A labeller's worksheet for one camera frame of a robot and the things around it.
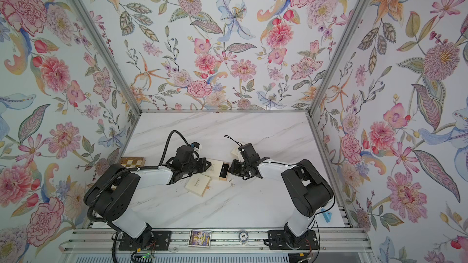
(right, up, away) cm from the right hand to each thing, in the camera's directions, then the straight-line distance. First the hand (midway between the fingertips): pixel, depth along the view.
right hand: (228, 168), depth 93 cm
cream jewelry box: (-6, -1, 0) cm, 6 cm away
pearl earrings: (+2, -8, -2) cm, 8 cm away
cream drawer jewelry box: (-14, -6, -7) cm, 17 cm away
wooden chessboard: (-50, +2, +3) cm, 50 cm away
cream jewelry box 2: (+4, +7, +3) cm, 8 cm away
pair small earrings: (-4, -2, -2) cm, 5 cm away
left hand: (-7, +2, -1) cm, 7 cm away
